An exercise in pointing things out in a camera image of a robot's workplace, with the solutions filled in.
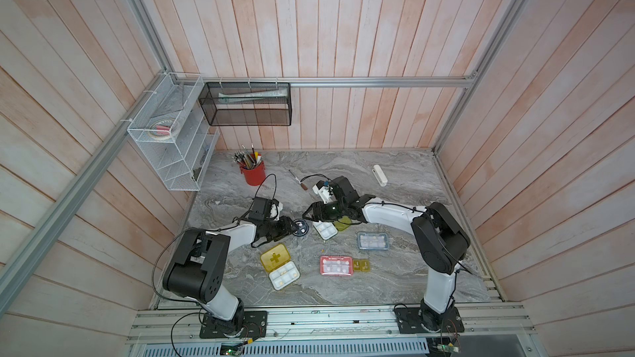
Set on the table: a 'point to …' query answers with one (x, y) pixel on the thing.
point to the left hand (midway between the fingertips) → (294, 232)
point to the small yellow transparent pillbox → (361, 265)
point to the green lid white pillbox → (328, 230)
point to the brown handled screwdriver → (303, 185)
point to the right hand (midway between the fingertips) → (307, 216)
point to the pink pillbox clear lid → (336, 265)
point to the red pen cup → (255, 176)
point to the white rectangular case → (379, 175)
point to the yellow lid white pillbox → (282, 270)
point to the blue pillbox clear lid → (373, 240)
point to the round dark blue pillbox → (303, 227)
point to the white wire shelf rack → (180, 162)
